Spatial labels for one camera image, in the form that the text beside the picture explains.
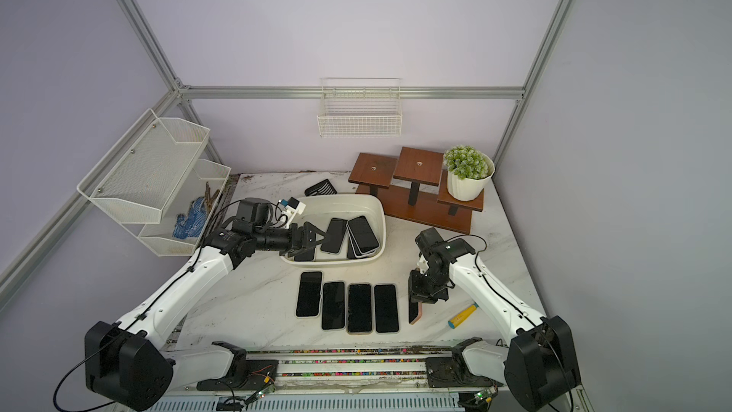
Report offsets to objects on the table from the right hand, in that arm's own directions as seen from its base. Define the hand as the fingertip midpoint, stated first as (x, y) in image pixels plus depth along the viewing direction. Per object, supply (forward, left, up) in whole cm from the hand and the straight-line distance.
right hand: (416, 303), depth 78 cm
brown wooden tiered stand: (+41, -3, +5) cm, 41 cm away
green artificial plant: (+32, -16, +23) cm, 42 cm away
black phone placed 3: (+1, +16, -7) cm, 18 cm away
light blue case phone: (+1, +8, -7) cm, 11 cm away
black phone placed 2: (+3, +24, -9) cm, 26 cm away
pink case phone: (-3, +1, +3) cm, 5 cm away
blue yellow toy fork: (-2, -14, -7) cm, 16 cm away
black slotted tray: (+50, +32, -6) cm, 60 cm away
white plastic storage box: (+39, +32, -6) cm, 50 cm away
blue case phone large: (+24, +15, -4) cm, 28 cm away
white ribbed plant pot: (+29, -17, +14) cm, 37 cm away
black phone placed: (+7, +33, -9) cm, 35 cm away
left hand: (+11, +26, +13) cm, 31 cm away
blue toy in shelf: (+23, +68, +8) cm, 72 cm away
